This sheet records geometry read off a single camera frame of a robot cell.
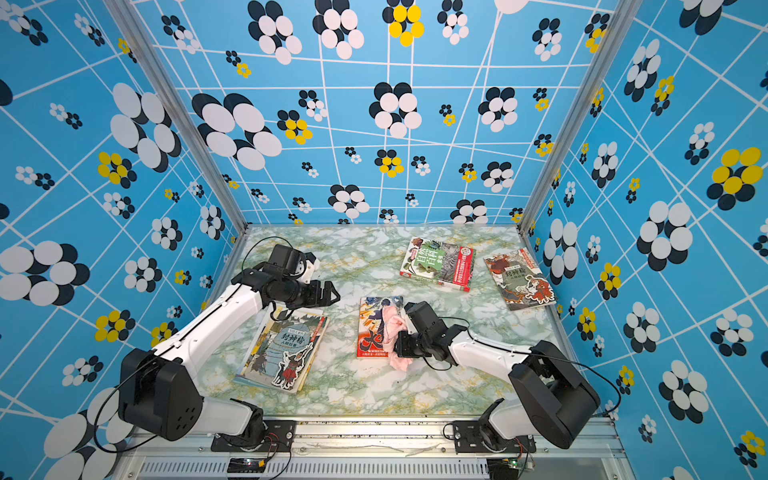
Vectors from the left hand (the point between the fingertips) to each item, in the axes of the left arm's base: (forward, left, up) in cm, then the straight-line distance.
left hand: (331, 295), depth 83 cm
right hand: (-10, -19, -12) cm, 25 cm away
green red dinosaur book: (+20, -34, -11) cm, 41 cm away
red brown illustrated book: (+14, -61, -13) cm, 64 cm away
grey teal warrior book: (-11, +15, -13) cm, 23 cm away
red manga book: (-5, -11, -14) cm, 18 cm away
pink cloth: (-6, -18, -6) cm, 20 cm away
